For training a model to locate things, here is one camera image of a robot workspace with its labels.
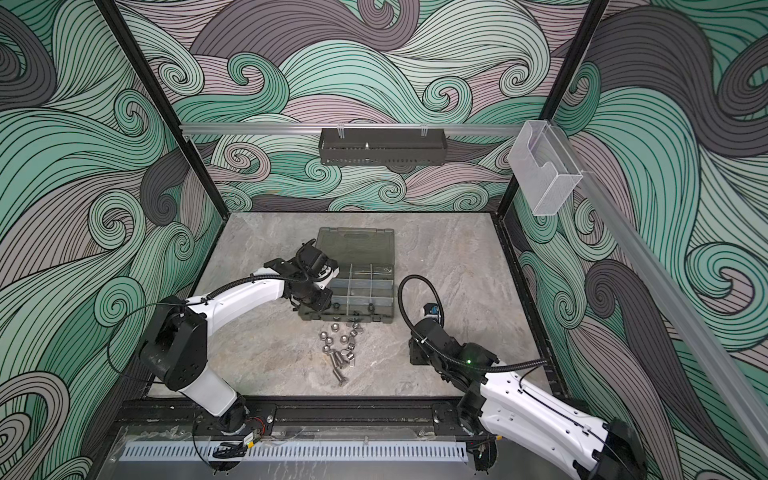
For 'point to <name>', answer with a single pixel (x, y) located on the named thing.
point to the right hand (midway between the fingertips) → (413, 344)
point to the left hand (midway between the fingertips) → (328, 301)
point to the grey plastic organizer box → (363, 289)
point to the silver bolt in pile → (338, 357)
